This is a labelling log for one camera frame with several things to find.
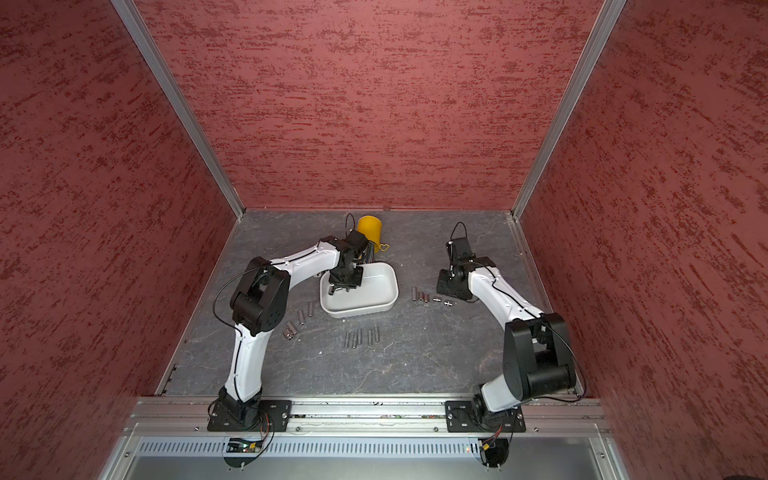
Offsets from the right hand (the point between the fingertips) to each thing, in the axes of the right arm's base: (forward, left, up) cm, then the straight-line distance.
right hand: (445, 292), depth 90 cm
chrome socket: (-11, +21, -6) cm, 24 cm away
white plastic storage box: (+3, +21, -5) cm, 22 cm away
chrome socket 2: (-11, +23, -6) cm, 27 cm away
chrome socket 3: (-12, +28, -6) cm, 31 cm away
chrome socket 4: (-11, +31, -6) cm, 33 cm away
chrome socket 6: (+4, +9, -7) cm, 12 cm away
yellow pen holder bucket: (+27, +24, +1) cm, 36 cm away
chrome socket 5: (-9, +47, -4) cm, 48 cm away
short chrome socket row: (+3, +7, -7) cm, 11 cm away
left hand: (+6, +31, -6) cm, 32 cm away
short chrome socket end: (+1, +5, -6) cm, 8 cm away
